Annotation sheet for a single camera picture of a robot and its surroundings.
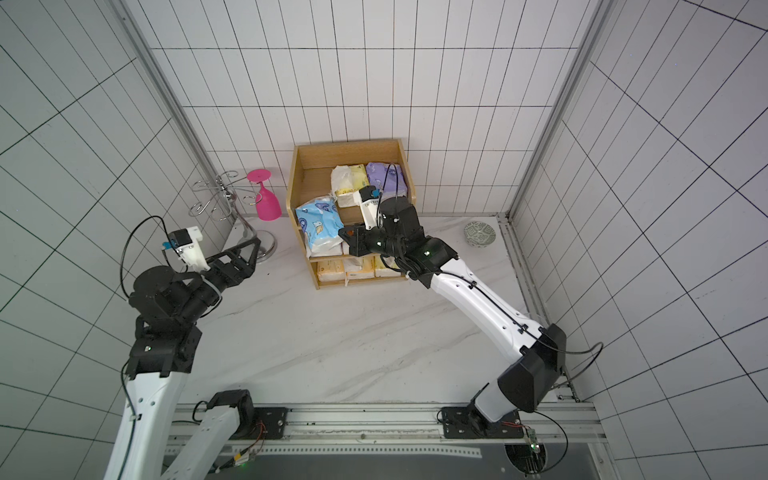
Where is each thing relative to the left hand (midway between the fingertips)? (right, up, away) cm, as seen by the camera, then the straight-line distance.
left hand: (251, 250), depth 66 cm
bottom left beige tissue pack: (+12, -8, +29) cm, 33 cm away
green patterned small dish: (+66, +4, +46) cm, 80 cm away
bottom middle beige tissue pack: (+22, -7, +30) cm, 37 cm away
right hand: (+17, +3, +1) cm, 17 cm away
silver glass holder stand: (-19, +16, +22) cm, 33 cm away
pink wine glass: (-11, +14, +36) cm, 40 cm away
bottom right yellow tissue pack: (+29, -8, +30) cm, 42 cm away
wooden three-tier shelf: (+12, +20, +21) cm, 31 cm away
